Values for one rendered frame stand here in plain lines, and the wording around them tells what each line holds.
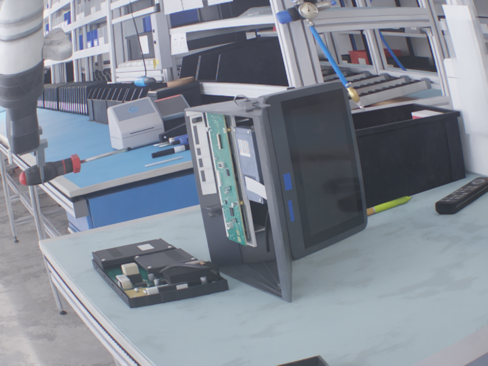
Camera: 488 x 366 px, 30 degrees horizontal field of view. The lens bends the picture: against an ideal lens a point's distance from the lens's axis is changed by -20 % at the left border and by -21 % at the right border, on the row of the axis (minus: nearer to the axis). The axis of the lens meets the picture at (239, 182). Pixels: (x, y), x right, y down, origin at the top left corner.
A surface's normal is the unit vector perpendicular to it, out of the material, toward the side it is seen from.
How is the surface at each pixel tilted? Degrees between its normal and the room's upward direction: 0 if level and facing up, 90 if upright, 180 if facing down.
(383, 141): 90
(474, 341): 9
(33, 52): 110
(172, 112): 32
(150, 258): 0
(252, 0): 90
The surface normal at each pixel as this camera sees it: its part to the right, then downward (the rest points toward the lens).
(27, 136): 0.39, 0.45
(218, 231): -0.18, 0.20
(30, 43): 0.62, 0.24
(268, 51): 0.34, 0.10
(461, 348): -0.22, -0.97
